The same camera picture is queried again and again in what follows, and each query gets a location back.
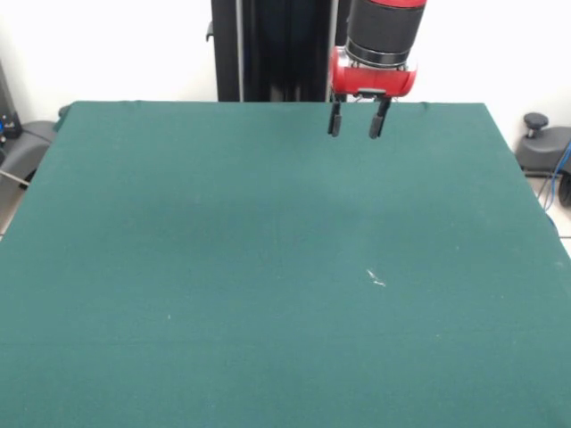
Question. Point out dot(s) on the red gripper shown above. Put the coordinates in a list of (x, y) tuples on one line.
[(370, 82)]

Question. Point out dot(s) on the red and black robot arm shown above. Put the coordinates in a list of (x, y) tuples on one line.
[(383, 27)]

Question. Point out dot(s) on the grey robot base foot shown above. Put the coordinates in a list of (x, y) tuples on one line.
[(546, 151), (27, 147)]

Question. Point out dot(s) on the dark green tablecloth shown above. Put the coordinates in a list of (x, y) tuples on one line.
[(267, 267)]

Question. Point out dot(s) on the black levelling knob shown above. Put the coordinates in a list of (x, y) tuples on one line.
[(535, 119)]

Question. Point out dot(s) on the silver metal rod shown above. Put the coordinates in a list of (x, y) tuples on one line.
[(13, 176)]

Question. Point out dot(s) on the black electronic device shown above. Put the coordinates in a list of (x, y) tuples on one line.
[(9, 120)]

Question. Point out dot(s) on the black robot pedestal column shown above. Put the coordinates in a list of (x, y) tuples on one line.
[(276, 49)]

